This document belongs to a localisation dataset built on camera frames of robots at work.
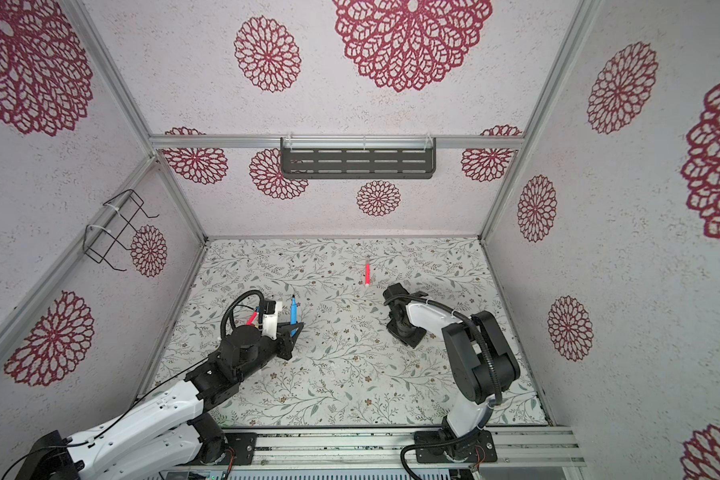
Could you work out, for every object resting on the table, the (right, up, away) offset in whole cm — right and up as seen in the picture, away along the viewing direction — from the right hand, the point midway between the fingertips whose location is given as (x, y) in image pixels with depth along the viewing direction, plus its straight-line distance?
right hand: (398, 331), depth 94 cm
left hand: (-28, +4, -15) cm, 32 cm away
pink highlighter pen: (-9, +18, +16) cm, 25 cm away
